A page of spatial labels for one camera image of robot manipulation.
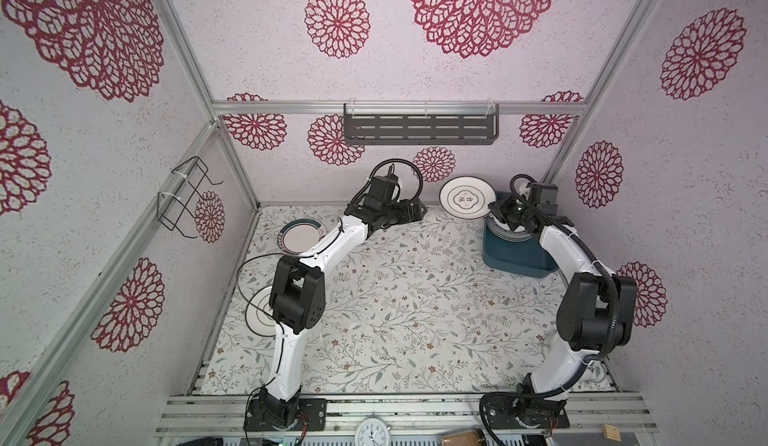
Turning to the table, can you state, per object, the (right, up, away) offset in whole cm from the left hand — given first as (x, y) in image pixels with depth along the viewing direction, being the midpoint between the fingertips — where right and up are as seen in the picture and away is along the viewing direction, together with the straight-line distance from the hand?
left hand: (414, 215), depth 91 cm
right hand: (+23, +5, -1) cm, 24 cm away
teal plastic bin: (+33, -14, +8) cm, 37 cm away
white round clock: (-12, -51, -22) cm, 57 cm away
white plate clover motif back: (+17, +6, +4) cm, 18 cm away
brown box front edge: (+10, -52, -24) cm, 58 cm away
